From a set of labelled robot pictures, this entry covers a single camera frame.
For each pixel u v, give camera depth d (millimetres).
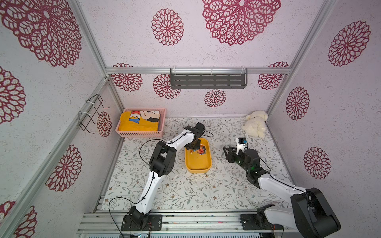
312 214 417
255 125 1025
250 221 730
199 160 963
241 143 744
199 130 795
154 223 735
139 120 1097
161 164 608
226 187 855
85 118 730
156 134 1054
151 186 626
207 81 982
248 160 663
